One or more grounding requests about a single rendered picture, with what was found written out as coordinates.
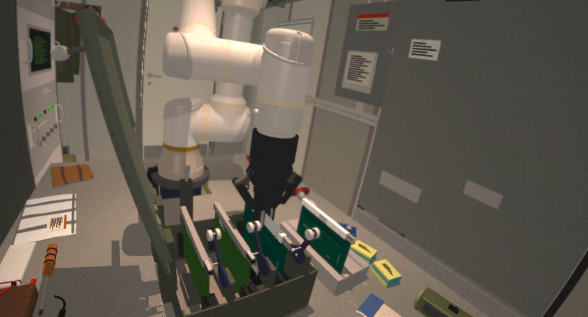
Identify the orange folded cloth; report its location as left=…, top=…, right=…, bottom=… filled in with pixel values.
left=49, top=163, right=94, bottom=189

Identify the red cable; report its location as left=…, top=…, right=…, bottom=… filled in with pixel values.
left=0, top=277, right=37, bottom=292

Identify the blue notebook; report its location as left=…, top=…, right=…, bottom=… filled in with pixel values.
left=355, top=293, right=404, bottom=317

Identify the yellow and teal box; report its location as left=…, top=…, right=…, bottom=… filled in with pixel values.
left=349, top=239, right=379, bottom=265
left=370, top=259, right=403, bottom=289

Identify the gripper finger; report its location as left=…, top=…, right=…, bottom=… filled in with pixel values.
left=270, top=171, right=300, bottom=220
left=231, top=175, right=266, bottom=222

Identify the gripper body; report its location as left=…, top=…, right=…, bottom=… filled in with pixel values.
left=246, top=128, right=300, bottom=202

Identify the grey interlock plunger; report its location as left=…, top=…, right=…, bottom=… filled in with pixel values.
left=178, top=164, right=195, bottom=215

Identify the large grey cabinet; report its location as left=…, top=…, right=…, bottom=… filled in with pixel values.
left=351, top=0, right=588, bottom=317

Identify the white ribbed pad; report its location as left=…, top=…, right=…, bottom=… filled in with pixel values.
left=0, top=241, right=37, bottom=289

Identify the grey card stand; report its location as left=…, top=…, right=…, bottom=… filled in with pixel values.
left=279, top=218, right=371, bottom=297

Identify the olive green flashlight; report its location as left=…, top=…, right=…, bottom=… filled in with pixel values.
left=413, top=286, right=475, bottom=317

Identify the navy lever with white roller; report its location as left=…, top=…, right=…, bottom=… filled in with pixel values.
left=288, top=227, right=322, bottom=266
left=205, top=227, right=231, bottom=291
left=245, top=219, right=273, bottom=277

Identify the green card with grey rail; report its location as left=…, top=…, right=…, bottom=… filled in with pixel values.
left=179, top=205, right=218, bottom=303
left=242, top=203, right=292, bottom=275
left=295, top=191, right=357, bottom=275
left=213, top=201, right=259, bottom=298

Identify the olive green card cage body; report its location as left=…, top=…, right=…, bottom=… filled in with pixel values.
left=151, top=208, right=319, bottom=317

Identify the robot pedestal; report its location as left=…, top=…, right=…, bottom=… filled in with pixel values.
left=146, top=164, right=211, bottom=228

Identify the olive green card cage cover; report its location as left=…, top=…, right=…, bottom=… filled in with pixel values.
left=75, top=7, right=175, bottom=275

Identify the brown box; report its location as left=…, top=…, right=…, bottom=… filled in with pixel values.
left=0, top=282, right=40, bottom=317

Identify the white ball cover knob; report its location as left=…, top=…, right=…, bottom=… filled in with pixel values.
left=50, top=44, right=87, bottom=62

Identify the grey electrical panel box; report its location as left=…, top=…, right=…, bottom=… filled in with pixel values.
left=334, top=1, right=401, bottom=109

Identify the white striped paper sheet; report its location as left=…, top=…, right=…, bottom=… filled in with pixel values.
left=13, top=193, right=78, bottom=246

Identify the grey control cabinet with screen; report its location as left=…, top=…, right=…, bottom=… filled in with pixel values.
left=0, top=0, right=64, bottom=245

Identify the white wall notice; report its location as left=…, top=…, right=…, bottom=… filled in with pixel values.
left=277, top=17, right=315, bottom=38

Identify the orange handled screwdriver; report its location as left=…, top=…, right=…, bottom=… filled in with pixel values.
left=36, top=242, right=59, bottom=317

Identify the dark green hanging jacket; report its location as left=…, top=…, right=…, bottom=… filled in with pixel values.
left=54, top=6, right=84, bottom=84

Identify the pale door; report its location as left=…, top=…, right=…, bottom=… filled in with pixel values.
left=137, top=0, right=217, bottom=159

